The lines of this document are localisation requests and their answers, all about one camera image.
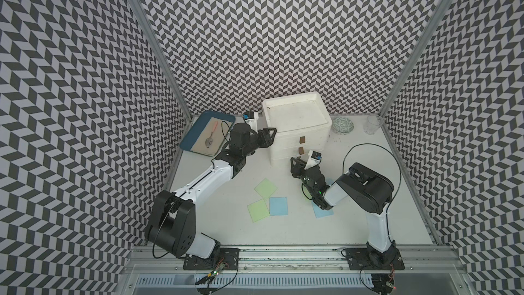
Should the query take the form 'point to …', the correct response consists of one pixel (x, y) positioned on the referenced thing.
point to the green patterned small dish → (342, 125)
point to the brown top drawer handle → (301, 139)
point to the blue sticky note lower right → (320, 213)
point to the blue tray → (198, 126)
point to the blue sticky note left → (278, 206)
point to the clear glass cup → (372, 124)
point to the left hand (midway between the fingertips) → (272, 132)
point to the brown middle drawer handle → (301, 150)
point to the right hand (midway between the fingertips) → (292, 161)
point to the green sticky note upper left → (265, 188)
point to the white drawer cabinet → (302, 123)
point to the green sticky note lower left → (258, 210)
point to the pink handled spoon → (209, 141)
